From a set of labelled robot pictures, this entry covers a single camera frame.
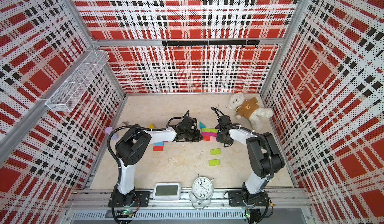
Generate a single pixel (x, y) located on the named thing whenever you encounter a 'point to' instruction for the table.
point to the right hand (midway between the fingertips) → (224, 139)
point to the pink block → (213, 138)
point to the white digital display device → (164, 191)
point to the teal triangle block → (202, 126)
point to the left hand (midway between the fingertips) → (204, 138)
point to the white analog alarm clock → (202, 188)
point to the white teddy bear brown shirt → (248, 109)
